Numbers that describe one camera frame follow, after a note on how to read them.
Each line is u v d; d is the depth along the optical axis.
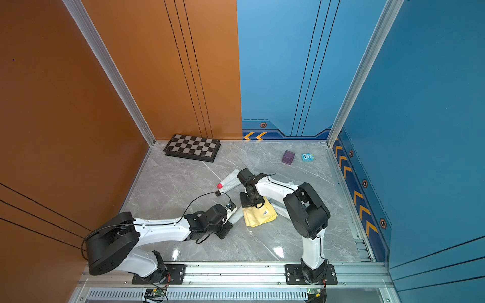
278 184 0.59
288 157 1.06
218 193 0.95
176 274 0.74
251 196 0.78
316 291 0.72
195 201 0.94
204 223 0.67
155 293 0.72
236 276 0.76
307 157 1.12
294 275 0.72
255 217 0.86
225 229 0.76
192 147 1.13
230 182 0.99
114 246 0.43
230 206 0.77
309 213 0.49
